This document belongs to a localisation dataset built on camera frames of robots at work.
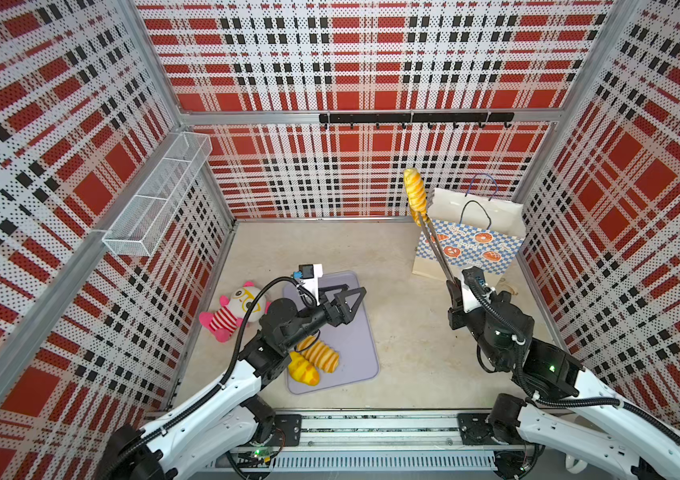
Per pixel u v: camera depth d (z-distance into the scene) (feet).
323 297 2.31
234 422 1.95
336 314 2.00
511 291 3.20
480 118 2.87
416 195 2.20
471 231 2.75
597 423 1.48
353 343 2.90
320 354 2.70
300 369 2.64
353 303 2.09
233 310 2.87
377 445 2.40
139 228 3.00
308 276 2.06
